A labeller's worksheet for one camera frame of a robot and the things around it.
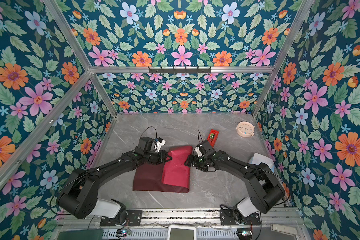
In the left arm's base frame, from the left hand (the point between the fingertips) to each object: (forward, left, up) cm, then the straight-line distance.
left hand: (174, 155), depth 82 cm
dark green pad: (-32, +44, -12) cm, 56 cm away
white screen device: (-35, -3, -8) cm, 36 cm away
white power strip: (-36, -47, -9) cm, 60 cm away
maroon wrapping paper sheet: (-9, +2, -5) cm, 11 cm away
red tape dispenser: (+16, -25, -7) cm, 31 cm away
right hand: (-3, -8, -7) cm, 11 cm away
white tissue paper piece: (-2, -50, -7) cm, 51 cm away
